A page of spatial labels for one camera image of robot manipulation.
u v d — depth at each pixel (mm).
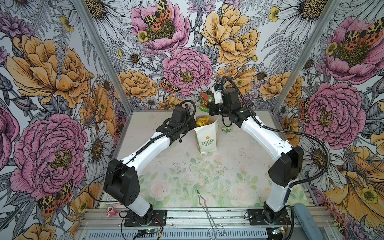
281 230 715
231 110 618
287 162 459
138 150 490
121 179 435
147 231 712
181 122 628
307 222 713
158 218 741
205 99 798
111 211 729
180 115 621
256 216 739
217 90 706
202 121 853
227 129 1056
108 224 736
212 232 715
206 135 845
